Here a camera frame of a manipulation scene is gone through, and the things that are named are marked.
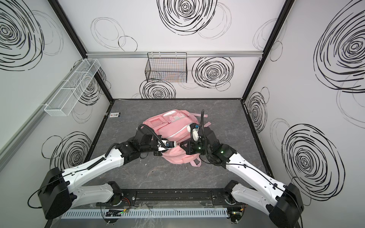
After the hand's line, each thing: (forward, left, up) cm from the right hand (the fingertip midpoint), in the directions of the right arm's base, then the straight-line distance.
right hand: (178, 147), depth 70 cm
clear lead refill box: (+35, +52, -19) cm, 65 cm away
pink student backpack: (+18, +4, -7) cm, 20 cm away
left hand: (+5, +4, -4) cm, 8 cm away
